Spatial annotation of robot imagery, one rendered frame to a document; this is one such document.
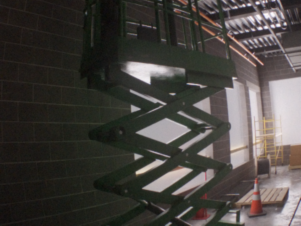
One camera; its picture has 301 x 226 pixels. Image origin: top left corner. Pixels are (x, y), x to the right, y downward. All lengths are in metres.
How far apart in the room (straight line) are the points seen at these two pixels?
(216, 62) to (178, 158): 1.05
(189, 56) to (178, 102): 0.43
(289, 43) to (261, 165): 3.78
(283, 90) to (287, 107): 0.72
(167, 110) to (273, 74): 9.41
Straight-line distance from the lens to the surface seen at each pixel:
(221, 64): 3.01
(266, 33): 8.50
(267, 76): 11.67
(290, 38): 7.33
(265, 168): 8.74
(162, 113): 2.44
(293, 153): 10.13
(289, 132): 11.57
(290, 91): 11.61
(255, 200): 5.14
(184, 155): 2.59
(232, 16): 6.80
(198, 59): 2.73
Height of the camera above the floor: 1.61
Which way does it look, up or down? 6 degrees up
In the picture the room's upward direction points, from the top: 4 degrees counter-clockwise
